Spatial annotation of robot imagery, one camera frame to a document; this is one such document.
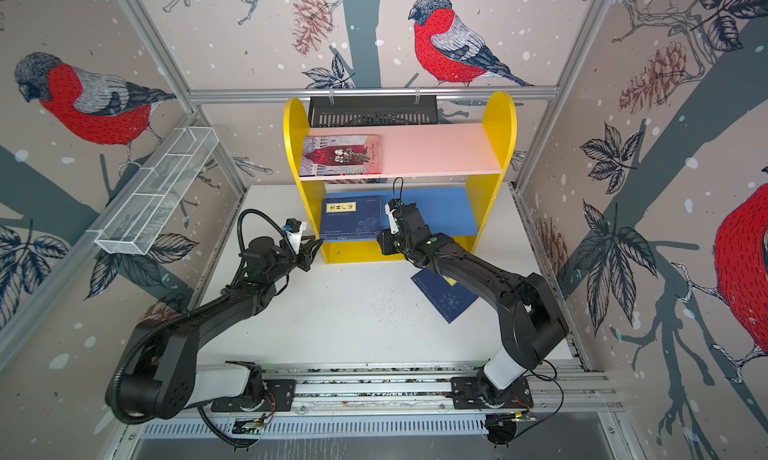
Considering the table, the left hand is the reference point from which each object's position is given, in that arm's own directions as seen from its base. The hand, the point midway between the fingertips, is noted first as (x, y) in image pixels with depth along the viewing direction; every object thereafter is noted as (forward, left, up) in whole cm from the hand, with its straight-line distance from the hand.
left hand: (316, 238), depth 85 cm
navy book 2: (-12, -40, -16) cm, 44 cm away
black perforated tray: (+45, -17, +14) cm, 51 cm away
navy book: (+7, -10, +1) cm, 12 cm away
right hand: (0, -18, -1) cm, 18 cm away
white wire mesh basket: (-2, +41, +13) cm, 43 cm away
